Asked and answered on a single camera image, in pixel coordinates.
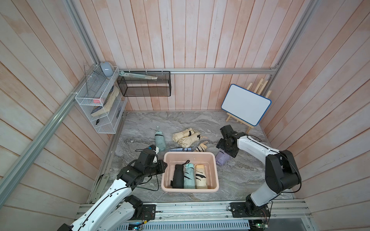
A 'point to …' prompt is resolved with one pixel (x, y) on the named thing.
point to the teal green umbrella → (189, 176)
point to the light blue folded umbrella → (185, 149)
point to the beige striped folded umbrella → (201, 147)
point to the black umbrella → (177, 182)
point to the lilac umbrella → (222, 159)
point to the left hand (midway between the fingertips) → (166, 167)
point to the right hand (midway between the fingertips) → (222, 148)
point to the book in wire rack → (98, 110)
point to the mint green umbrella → (160, 141)
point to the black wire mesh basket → (134, 86)
